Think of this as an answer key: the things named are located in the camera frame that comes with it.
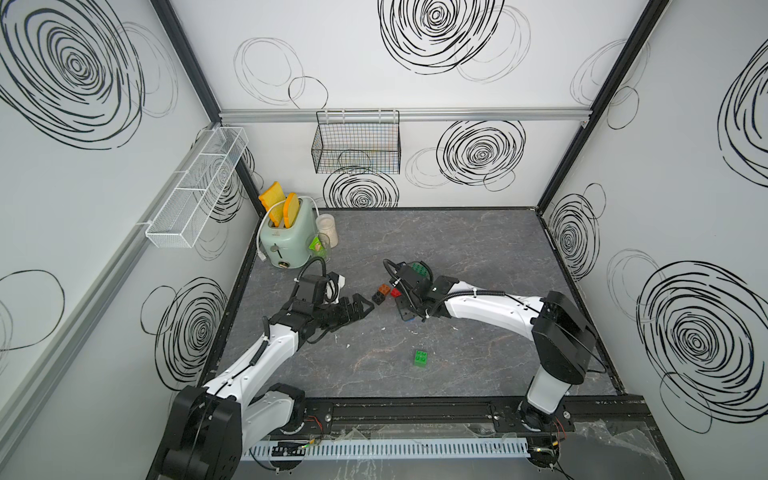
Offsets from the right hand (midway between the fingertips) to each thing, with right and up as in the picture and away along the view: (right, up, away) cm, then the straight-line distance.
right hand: (405, 304), depth 86 cm
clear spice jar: (-26, +24, +15) cm, 39 cm away
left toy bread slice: (-43, +33, +9) cm, 55 cm away
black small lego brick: (-8, 0, +7) cm, 11 cm away
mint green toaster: (-36, +16, +7) cm, 40 cm away
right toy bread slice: (-35, +28, +6) cm, 46 cm away
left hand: (-12, -1, -5) cm, 13 cm away
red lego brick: (-3, +7, -19) cm, 20 cm away
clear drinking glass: (-27, +18, +17) cm, 36 cm away
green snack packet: (-29, +17, +15) cm, 37 cm away
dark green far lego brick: (+4, +12, -9) cm, 15 cm away
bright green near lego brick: (+4, -13, -6) cm, 15 cm away
